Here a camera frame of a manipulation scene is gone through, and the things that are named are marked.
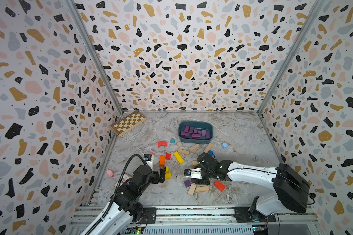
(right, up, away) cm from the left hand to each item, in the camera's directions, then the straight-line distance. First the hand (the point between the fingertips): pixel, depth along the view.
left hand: (160, 167), depth 79 cm
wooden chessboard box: (-29, +24, +31) cm, 49 cm away
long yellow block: (+10, +2, +16) cm, 19 cm away
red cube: (+3, +3, +16) cm, 16 cm away
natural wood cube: (+10, +10, +21) cm, 25 cm away
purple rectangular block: (+30, +16, +27) cm, 44 cm away
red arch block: (-2, +10, +23) cm, 26 cm away
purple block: (+21, +16, +27) cm, 38 cm away
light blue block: (+41, +9, +21) cm, 47 cm away
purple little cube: (+15, -10, +4) cm, 18 cm away
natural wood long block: (+29, +7, +21) cm, 37 cm away
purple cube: (+12, +16, +24) cm, 32 cm away
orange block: (-1, 0, +13) cm, 13 cm away
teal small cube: (+5, +12, +24) cm, 27 cm away
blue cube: (+31, +4, +18) cm, 36 cm away
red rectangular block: (+33, -11, +4) cm, 35 cm away
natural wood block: (+23, -13, +3) cm, 26 cm away
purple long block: (+27, +17, +27) cm, 42 cm away
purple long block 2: (+15, +20, +28) cm, 38 cm away
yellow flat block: (+3, -7, +8) cm, 11 cm away
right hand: (+19, -6, +4) cm, 20 cm away
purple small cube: (+18, +20, +28) cm, 39 cm away
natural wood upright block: (+17, -13, +3) cm, 22 cm away
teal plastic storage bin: (+21, +18, +27) cm, 39 cm away
